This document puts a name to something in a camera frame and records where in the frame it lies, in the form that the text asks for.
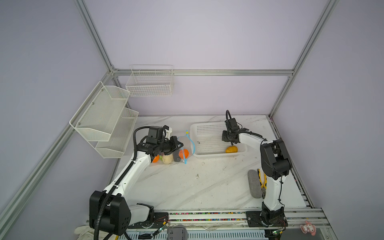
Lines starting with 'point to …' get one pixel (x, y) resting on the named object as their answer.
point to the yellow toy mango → (233, 149)
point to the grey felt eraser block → (254, 183)
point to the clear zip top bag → (188, 144)
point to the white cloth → (85, 232)
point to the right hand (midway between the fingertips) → (225, 134)
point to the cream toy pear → (168, 159)
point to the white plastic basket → (206, 140)
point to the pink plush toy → (308, 227)
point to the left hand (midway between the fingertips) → (183, 145)
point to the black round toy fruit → (176, 157)
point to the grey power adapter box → (177, 232)
